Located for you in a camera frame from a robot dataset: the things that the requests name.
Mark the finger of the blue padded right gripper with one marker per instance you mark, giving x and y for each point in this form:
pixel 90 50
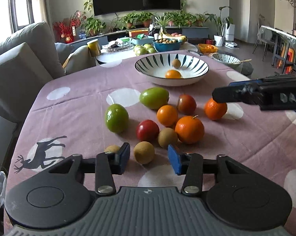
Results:
pixel 243 82

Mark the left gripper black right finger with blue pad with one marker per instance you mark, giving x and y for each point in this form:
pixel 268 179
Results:
pixel 193 166

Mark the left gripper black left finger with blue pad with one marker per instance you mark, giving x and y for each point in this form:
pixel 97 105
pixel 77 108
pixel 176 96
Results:
pixel 104 166

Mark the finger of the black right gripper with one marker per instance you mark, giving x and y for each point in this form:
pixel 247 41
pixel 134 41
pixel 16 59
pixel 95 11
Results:
pixel 248 94

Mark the kiwi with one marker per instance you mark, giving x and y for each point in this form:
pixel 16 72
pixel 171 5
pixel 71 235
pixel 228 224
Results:
pixel 166 137
pixel 176 63
pixel 144 152
pixel 112 149

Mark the plate of green fruits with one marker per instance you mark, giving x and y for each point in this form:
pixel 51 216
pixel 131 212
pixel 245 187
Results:
pixel 144 49

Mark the large orange with stem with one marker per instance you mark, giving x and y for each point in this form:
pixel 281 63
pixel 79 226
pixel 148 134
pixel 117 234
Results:
pixel 189 129

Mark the kiwi beside large orange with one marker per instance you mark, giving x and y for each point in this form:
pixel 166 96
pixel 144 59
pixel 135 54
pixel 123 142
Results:
pixel 166 137

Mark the dining table with cover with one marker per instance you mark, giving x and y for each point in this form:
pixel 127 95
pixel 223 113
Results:
pixel 284 49

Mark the small striped bowl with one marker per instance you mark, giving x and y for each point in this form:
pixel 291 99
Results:
pixel 226 59

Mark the green mango left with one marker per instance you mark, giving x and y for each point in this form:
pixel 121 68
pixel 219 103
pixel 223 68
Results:
pixel 116 118

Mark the green mango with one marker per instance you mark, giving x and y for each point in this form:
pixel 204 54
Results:
pixel 116 118
pixel 154 98

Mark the red tomato front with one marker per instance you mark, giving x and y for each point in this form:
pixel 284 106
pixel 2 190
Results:
pixel 147 130

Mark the purple dotted tablecloth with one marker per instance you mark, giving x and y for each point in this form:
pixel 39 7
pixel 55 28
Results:
pixel 67 117

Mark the white potted tall plant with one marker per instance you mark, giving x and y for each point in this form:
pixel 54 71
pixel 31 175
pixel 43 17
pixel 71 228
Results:
pixel 221 24

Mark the dark red tomato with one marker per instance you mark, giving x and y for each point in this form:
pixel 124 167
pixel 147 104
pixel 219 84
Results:
pixel 186 104

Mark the yellow tray of oranges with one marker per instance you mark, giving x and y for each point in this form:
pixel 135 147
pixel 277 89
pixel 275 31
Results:
pixel 207 48

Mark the green mango right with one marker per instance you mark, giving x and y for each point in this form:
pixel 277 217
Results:
pixel 154 98

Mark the kiwi in bowl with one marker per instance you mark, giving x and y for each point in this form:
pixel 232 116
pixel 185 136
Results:
pixel 176 63

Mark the small orange in bowl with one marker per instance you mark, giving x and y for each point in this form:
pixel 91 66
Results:
pixel 173 74

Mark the white striped ceramic bowl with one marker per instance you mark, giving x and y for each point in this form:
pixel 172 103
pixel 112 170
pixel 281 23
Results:
pixel 172 69

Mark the blue bowl of kiwis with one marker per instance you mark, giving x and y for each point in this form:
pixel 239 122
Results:
pixel 164 45

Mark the banana bunch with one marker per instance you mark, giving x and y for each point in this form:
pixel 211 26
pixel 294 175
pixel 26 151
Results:
pixel 164 35

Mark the round white coffee table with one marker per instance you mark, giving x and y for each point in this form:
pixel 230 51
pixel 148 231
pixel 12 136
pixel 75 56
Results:
pixel 107 57

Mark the grey cushion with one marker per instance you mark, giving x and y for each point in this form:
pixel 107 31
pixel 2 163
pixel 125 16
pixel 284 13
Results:
pixel 72 60

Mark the yellow cup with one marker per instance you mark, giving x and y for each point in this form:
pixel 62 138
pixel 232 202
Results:
pixel 94 48

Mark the teal box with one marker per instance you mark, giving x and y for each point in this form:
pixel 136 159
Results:
pixel 142 39

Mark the grey sofa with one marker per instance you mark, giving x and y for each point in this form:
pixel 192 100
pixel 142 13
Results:
pixel 28 60

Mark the potted plant left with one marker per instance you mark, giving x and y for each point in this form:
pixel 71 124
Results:
pixel 92 26

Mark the red flower decoration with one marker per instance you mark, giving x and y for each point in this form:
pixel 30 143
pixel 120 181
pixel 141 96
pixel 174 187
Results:
pixel 66 29

